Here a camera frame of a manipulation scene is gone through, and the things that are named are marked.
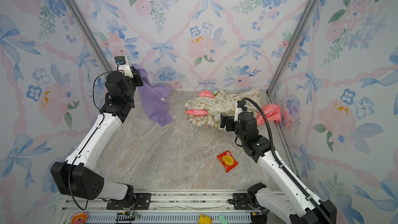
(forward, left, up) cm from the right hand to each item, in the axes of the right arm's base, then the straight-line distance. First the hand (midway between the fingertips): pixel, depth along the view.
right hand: (230, 113), depth 76 cm
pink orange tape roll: (-42, +67, -21) cm, 81 cm away
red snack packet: (-15, 0, -24) cm, 28 cm away
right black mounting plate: (-34, -5, -22) cm, 41 cm away
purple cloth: (+11, +41, -2) cm, 42 cm away
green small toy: (-41, +4, -24) cm, 47 cm away
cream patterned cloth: (+16, +3, -13) cm, 21 cm away
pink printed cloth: (+17, -32, -21) cm, 42 cm away
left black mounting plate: (-35, +42, -25) cm, 60 cm away
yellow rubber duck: (-41, +12, -22) cm, 48 cm away
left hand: (+13, +45, +20) cm, 51 cm away
